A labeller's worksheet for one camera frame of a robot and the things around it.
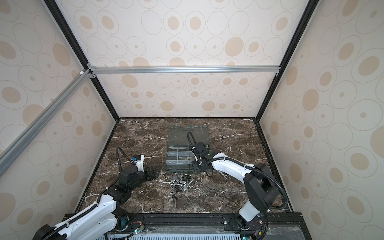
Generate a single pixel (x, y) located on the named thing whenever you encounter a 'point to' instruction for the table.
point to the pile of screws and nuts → (181, 181)
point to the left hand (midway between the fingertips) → (160, 165)
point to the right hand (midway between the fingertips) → (197, 166)
